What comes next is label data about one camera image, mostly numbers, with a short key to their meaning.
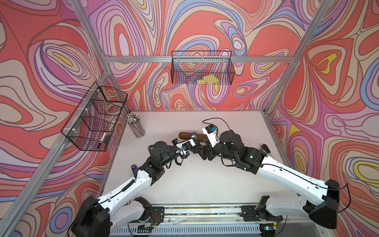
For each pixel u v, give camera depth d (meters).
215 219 0.73
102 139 0.72
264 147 0.93
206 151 0.60
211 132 0.58
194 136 0.86
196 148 0.65
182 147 0.59
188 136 0.87
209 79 0.91
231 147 0.51
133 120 0.91
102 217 0.39
